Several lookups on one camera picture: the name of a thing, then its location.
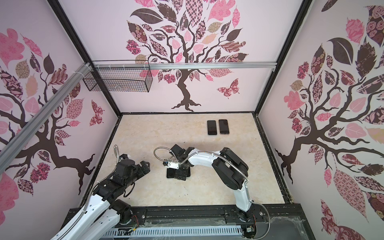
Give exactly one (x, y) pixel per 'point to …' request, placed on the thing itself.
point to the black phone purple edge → (223, 126)
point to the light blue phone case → (211, 135)
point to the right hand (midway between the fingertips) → (180, 167)
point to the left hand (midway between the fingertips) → (144, 169)
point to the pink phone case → (224, 134)
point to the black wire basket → (121, 75)
